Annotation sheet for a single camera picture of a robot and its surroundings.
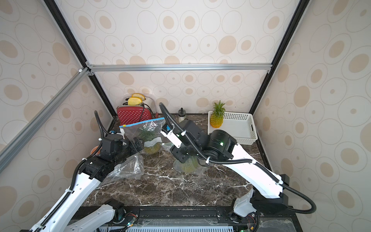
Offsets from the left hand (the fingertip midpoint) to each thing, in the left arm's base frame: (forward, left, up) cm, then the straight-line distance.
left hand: (142, 141), depth 73 cm
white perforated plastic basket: (+32, -65, -25) cm, 76 cm away
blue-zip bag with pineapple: (+8, -2, -2) cm, 9 cm away
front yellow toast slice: (+39, +16, -7) cm, 43 cm away
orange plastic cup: (+5, +35, -17) cm, 40 cm away
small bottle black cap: (+35, -18, -15) cm, 42 cm away
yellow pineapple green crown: (+30, -43, -12) cm, 54 cm away
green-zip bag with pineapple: (-6, -25, -14) cm, 29 cm away
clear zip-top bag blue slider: (-5, +9, -21) cm, 24 cm away
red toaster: (+31, +19, -13) cm, 39 cm away
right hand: (-11, -17, +9) cm, 22 cm away
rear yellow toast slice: (+45, +14, -6) cm, 48 cm away
